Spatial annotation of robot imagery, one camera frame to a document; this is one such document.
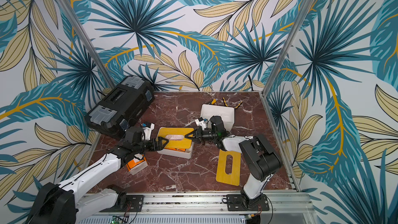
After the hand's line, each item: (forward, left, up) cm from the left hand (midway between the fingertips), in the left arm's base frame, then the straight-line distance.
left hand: (162, 143), depth 83 cm
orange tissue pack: (-10, +11, -2) cm, 15 cm away
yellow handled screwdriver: (+38, -30, -8) cm, 49 cm away
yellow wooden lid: (-14, -39, -9) cm, 43 cm away
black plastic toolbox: (+23, +24, +7) cm, 34 cm away
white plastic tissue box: (-4, -13, -5) cm, 15 cm away
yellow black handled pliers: (+36, -48, -9) cm, 61 cm away
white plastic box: (+28, -38, -9) cm, 48 cm away
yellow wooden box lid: (+7, +1, 0) cm, 7 cm away
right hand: (+2, -12, +4) cm, 13 cm away
